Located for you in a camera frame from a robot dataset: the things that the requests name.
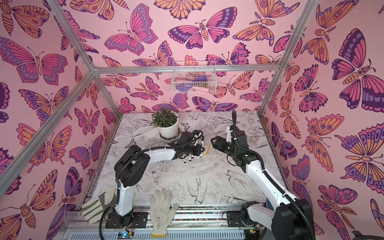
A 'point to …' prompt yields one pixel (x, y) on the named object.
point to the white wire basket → (194, 77)
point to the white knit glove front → (161, 211)
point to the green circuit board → (125, 235)
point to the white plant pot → (171, 132)
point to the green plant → (164, 118)
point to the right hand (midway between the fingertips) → (216, 140)
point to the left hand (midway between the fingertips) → (206, 149)
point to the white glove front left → (92, 210)
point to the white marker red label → (190, 157)
